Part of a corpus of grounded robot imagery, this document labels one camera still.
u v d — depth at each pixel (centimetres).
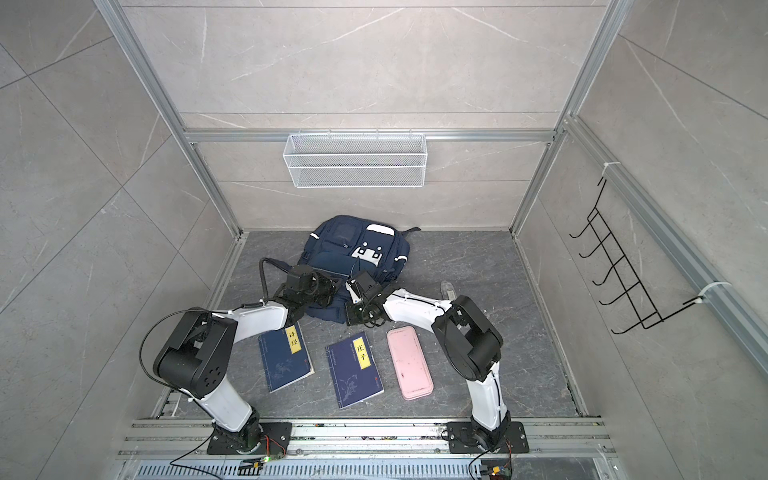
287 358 86
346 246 110
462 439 73
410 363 84
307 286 76
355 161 101
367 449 73
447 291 101
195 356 47
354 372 84
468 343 50
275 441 73
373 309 68
